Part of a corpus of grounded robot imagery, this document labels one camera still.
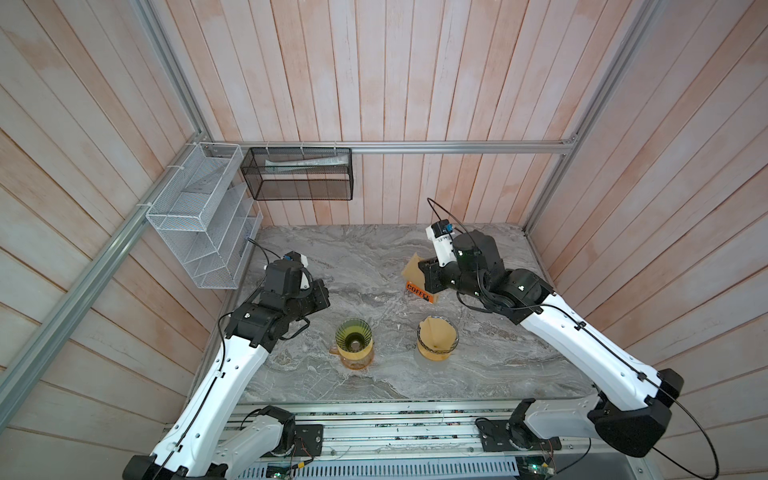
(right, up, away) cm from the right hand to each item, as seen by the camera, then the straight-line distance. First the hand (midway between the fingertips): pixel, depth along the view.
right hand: (418, 264), depth 70 cm
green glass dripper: (-17, -20, +11) cm, 28 cm away
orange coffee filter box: (+8, -12, +28) cm, 32 cm away
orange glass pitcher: (-17, -30, +17) cm, 38 cm away
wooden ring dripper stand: (+5, -22, +4) cm, 23 cm away
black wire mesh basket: (-38, +32, +36) cm, 62 cm away
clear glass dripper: (+9, -15, +8) cm, 20 cm away
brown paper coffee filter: (+7, -19, +10) cm, 23 cm away
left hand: (-22, -8, +3) cm, 24 cm away
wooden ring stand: (-16, -25, +9) cm, 30 cm away
